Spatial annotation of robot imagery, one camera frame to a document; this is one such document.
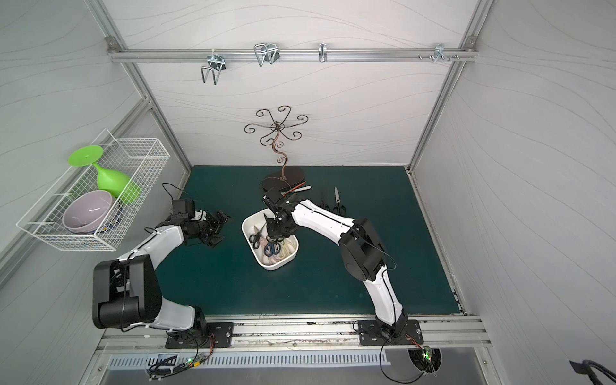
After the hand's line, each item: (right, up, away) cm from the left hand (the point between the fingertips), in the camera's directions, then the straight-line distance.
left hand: (230, 224), depth 90 cm
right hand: (+17, -3, -2) cm, 17 cm away
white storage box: (+9, +1, +6) cm, 11 cm away
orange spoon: (+24, +15, +24) cm, 37 cm away
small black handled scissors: (+9, -6, +1) cm, 10 cm away
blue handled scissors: (+16, -10, +1) cm, 19 cm away
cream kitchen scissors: (+22, -9, +3) cm, 24 cm away
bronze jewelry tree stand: (+15, +17, +24) cm, 33 cm away
